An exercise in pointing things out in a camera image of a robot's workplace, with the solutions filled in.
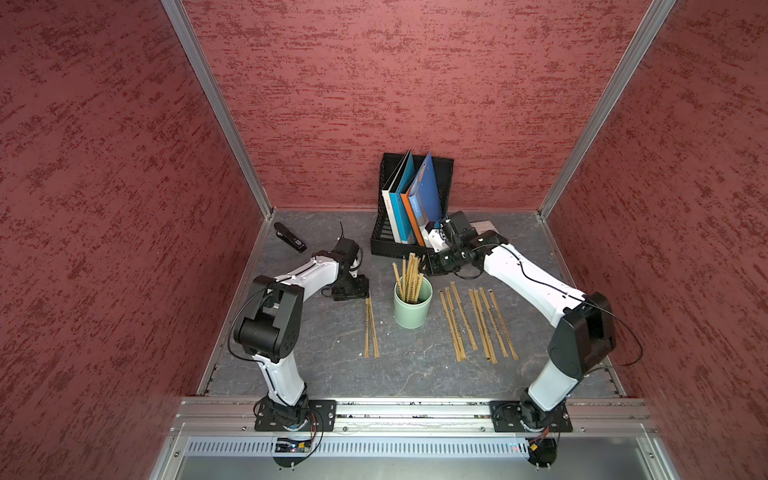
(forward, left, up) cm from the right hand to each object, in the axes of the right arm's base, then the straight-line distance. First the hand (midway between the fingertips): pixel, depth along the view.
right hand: (422, 273), depth 83 cm
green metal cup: (-8, +3, -10) cm, 13 cm away
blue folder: (+20, -2, +11) cm, 23 cm away
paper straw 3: (-3, -18, -17) cm, 25 cm away
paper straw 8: (-10, +17, -15) cm, 25 cm away
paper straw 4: (-6, -14, -16) cm, 22 cm away
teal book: (+24, +4, +13) cm, 28 cm away
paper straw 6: (-10, -9, -16) cm, 21 cm away
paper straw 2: (+2, -21, -16) cm, 27 cm away
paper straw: (-20, -26, -16) cm, 36 cm away
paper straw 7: (-16, +14, -15) cm, 26 cm away
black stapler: (+25, +47, -13) cm, 55 cm away
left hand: (-1, +20, -13) cm, 24 cm away
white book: (+20, +10, +14) cm, 26 cm away
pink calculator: (+31, -28, -16) cm, 45 cm away
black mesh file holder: (+24, +12, -14) cm, 31 cm away
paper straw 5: (-9, -11, -16) cm, 21 cm away
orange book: (+18, +4, +12) cm, 22 cm away
